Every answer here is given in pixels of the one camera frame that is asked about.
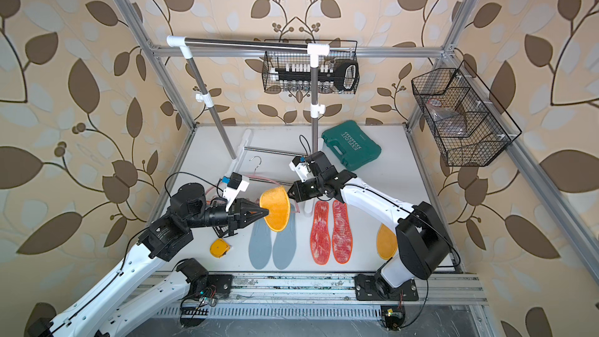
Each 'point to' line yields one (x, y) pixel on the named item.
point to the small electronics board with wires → (393, 317)
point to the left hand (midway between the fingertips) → (265, 213)
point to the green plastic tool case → (352, 144)
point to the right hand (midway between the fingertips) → (288, 194)
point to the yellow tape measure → (219, 248)
